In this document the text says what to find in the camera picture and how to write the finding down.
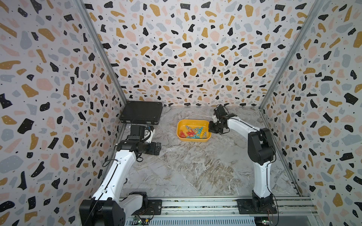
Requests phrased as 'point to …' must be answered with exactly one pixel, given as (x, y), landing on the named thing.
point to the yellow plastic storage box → (192, 130)
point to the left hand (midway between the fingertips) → (153, 145)
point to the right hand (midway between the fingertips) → (209, 129)
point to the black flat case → (141, 112)
